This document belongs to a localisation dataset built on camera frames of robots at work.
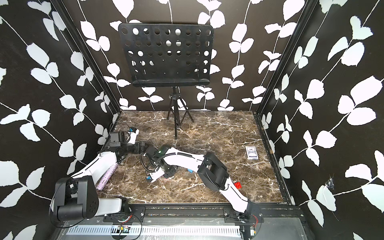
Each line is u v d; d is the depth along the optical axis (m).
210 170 0.57
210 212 0.77
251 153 0.95
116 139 0.69
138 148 0.80
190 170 0.88
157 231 0.70
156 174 0.74
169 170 0.75
